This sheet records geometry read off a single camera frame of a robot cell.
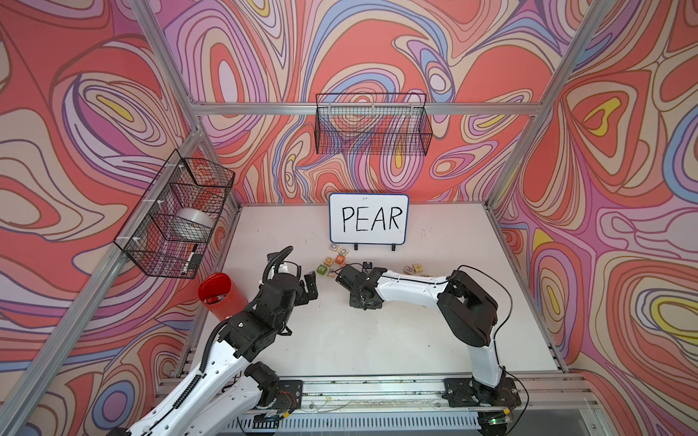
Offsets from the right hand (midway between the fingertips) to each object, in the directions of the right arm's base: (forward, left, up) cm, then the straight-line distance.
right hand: (362, 307), depth 91 cm
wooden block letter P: (+14, -21, +2) cm, 25 cm away
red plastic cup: (0, +44, +11) cm, 46 cm away
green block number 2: (+15, +14, +2) cm, 20 cm away
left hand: (0, +17, +21) cm, 27 cm away
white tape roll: (+10, +45, +35) cm, 58 cm away
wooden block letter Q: (+18, +12, +2) cm, 22 cm away
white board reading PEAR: (+30, -2, +12) cm, 32 cm away
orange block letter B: (+19, +8, +2) cm, 20 cm away
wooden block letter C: (+22, +6, +2) cm, 23 cm away
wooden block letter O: (+24, +10, +3) cm, 26 cm away
